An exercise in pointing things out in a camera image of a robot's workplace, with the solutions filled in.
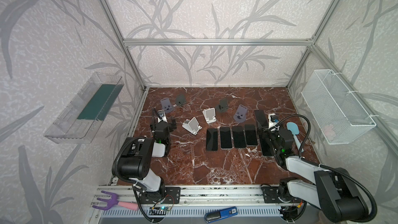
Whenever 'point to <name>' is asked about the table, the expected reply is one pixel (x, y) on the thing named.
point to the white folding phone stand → (192, 125)
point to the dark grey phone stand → (223, 107)
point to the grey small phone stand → (166, 106)
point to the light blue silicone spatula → (294, 129)
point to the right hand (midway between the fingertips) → (266, 119)
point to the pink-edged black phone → (261, 118)
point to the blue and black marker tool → (221, 214)
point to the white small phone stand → (210, 115)
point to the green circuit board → (165, 208)
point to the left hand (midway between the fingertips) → (163, 117)
